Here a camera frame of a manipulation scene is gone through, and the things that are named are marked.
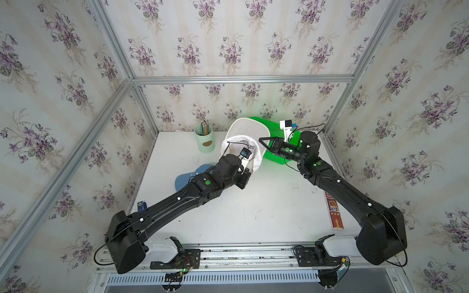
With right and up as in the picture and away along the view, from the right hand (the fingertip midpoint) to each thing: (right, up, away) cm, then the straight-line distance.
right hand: (261, 141), depth 72 cm
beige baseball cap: (-6, +3, +2) cm, 8 cm away
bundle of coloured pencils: (-28, +9, +29) cm, 41 cm away
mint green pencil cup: (-28, 0, +31) cm, 41 cm away
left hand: (-4, -12, +2) cm, 13 cm away
